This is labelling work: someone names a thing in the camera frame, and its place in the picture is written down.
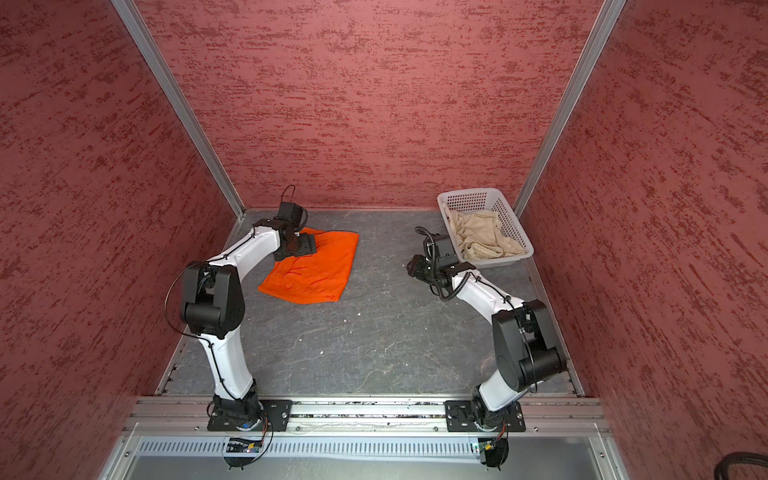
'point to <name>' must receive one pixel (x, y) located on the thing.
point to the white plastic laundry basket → (488, 198)
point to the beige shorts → (479, 234)
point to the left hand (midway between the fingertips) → (300, 254)
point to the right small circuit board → (485, 444)
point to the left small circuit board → (243, 447)
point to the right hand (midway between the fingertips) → (410, 273)
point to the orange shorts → (315, 277)
